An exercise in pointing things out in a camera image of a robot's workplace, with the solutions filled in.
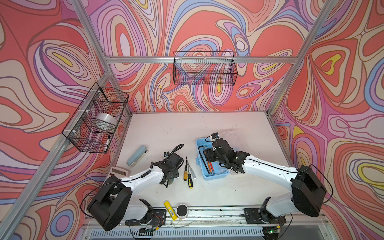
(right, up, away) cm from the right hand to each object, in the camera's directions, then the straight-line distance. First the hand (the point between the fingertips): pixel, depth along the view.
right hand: (209, 154), depth 85 cm
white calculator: (-52, -11, +1) cm, 53 cm away
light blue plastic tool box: (+5, -8, -3) cm, 10 cm away
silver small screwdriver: (-10, -11, +4) cm, 15 cm away
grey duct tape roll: (-52, +20, -12) cm, 57 cm away
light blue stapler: (-42, 0, +6) cm, 42 cm away
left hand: (-20, -11, +4) cm, 23 cm away
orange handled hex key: (+1, -9, +6) cm, 11 cm away
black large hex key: (-4, -1, -7) cm, 8 cm away
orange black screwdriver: (-14, -12, +3) cm, 18 cm away
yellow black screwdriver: (-11, -16, -2) cm, 19 cm away
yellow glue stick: (-20, -26, -11) cm, 35 cm away
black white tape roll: (-15, -25, -13) cm, 32 cm away
